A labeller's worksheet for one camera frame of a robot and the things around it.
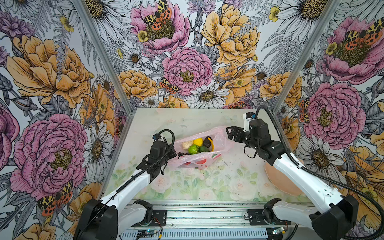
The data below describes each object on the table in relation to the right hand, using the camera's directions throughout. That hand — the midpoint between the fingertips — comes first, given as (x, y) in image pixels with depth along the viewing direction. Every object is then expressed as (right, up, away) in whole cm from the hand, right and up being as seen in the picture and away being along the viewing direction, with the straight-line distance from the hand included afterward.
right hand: (232, 134), depth 78 cm
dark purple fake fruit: (-12, -7, +21) cm, 25 cm away
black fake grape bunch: (-28, -13, +15) cm, 34 cm away
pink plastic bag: (-4, -5, +6) cm, 8 cm away
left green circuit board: (-42, -46, -7) cm, 62 cm away
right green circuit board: (+21, -45, -6) cm, 50 cm away
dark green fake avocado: (-14, -10, +18) cm, 25 cm away
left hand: (-31, -10, +8) cm, 33 cm away
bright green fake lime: (-20, -10, +15) cm, 27 cm away
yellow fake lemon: (-17, -6, +22) cm, 28 cm away
